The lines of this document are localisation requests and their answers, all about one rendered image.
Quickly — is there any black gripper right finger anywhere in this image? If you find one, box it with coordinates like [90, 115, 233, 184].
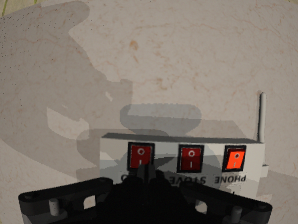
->
[145, 164, 273, 224]

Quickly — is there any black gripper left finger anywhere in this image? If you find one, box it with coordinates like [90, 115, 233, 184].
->
[18, 164, 147, 224]

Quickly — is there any white power strip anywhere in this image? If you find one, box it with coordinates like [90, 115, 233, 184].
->
[100, 93, 269, 199]

